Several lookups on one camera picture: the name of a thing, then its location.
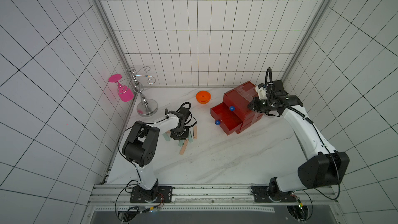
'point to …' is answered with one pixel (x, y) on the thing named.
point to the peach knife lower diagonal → (184, 146)
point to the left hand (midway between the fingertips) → (180, 140)
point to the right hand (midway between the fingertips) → (249, 104)
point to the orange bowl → (203, 97)
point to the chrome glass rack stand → (148, 107)
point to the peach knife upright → (195, 132)
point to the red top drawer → (238, 100)
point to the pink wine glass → (125, 93)
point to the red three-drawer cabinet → (255, 116)
